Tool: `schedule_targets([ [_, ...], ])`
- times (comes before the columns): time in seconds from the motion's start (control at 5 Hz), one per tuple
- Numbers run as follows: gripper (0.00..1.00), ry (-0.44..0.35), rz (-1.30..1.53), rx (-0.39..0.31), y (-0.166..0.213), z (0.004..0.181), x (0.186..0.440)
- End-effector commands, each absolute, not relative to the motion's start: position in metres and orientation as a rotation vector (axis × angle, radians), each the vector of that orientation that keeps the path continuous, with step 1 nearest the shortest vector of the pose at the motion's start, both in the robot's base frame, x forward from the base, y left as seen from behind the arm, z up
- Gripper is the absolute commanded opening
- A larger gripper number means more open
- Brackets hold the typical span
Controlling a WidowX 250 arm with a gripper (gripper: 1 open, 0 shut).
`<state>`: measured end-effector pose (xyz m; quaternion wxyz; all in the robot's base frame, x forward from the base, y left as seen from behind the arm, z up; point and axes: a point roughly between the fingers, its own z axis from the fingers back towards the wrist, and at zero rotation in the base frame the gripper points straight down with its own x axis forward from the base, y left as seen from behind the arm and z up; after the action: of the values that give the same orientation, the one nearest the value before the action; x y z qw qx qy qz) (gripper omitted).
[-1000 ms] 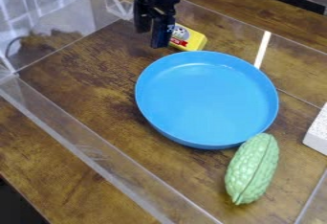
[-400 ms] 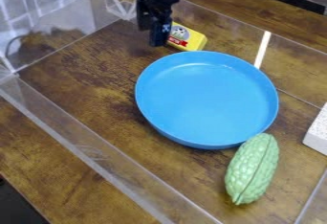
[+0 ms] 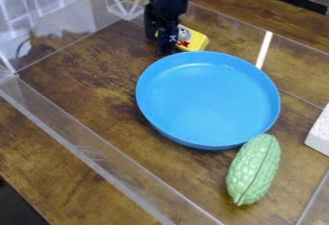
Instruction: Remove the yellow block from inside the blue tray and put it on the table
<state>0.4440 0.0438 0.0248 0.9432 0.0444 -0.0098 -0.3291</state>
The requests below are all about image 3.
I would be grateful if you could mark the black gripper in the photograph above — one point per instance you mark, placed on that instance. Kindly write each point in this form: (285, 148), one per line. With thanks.
(162, 12)

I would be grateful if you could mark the blue round tray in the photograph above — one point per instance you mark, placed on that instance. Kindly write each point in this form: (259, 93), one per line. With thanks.
(207, 100)

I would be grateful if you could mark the green bitter gourd toy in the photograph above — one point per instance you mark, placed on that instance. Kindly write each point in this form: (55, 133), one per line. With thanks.
(252, 170)

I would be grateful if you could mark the white speckled sponge block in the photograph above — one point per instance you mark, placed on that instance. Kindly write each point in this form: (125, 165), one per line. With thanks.
(317, 139)

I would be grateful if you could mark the white patterned cloth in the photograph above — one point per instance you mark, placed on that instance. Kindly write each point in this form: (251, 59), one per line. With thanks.
(33, 4)

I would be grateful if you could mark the clear acrylic enclosure wall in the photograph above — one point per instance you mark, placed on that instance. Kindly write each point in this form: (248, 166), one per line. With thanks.
(80, 152)

